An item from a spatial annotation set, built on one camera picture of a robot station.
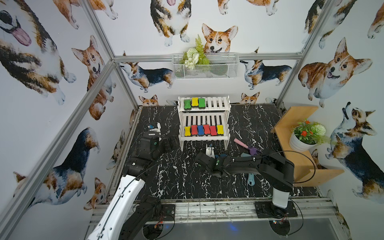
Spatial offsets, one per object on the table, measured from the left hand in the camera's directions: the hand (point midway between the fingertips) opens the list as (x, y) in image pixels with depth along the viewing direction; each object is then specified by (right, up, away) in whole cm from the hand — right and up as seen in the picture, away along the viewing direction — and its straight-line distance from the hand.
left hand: (168, 134), depth 74 cm
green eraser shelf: (+17, +16, +9) cm, 25 cm away
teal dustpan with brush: (+43, -26, +6) cm, 51 cm away
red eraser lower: (+12, +1, +14) cm, 19 cm away
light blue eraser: (+30, -15, +21) cm, 40 cm away
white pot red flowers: (+71, -1, +2) cm, 71 cm away
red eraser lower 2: (+20, +1, +16) cm, 26 cm away
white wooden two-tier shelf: (+18, +8, +23) cm, 31 cm away
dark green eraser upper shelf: (+9, +16, +8) cm, 20 cm away
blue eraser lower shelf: (+16, +1, +14) cm, 21 cm away
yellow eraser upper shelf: (+13, +17, +10) cm, 24 cm away
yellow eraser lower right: (+28, +1, +16) cm, 32 cm away
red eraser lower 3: (+24, 0, +14) cm, 27 cm away
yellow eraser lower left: (+8, 0, +14) cm, 16 cm away
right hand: (+19, -14, +16) cm, 29 cm away
